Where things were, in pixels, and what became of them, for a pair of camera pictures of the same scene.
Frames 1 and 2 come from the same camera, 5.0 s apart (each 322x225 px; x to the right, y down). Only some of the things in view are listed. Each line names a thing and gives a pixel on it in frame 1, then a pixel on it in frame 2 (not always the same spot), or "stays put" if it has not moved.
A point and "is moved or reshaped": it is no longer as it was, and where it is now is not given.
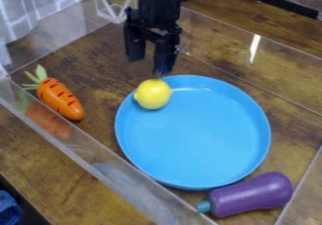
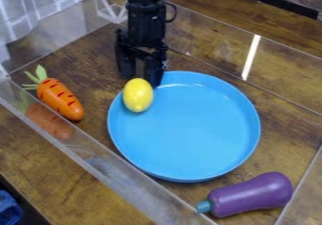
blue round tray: [203, 141] is moved or reshaped
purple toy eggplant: [264, 191] stays put
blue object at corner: [11, 212] stays put
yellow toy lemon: [152, 93] → [139, 95]
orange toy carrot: [55, 94] stays put
